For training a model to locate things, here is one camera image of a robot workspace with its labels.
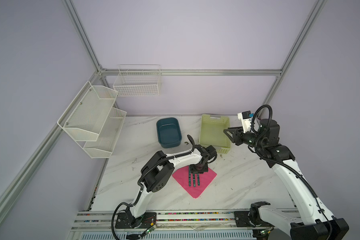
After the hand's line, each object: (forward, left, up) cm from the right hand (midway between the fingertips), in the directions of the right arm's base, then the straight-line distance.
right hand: (226, 129), depth 70 cm
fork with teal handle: (-13, +15, -32) cm, 37 cm away
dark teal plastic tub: (+24, +33, -32) cm, 51 cm away
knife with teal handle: (-12, +12, -31) cm, 36 cm away
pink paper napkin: (-12, +8, -31) cm, 34 cm away
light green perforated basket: (+25, +1, -33) cm, 41 cm away
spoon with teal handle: (-11, +17, -32) cm, 38 cm away
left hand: (-8, +11, -30) cm, 33 cm away
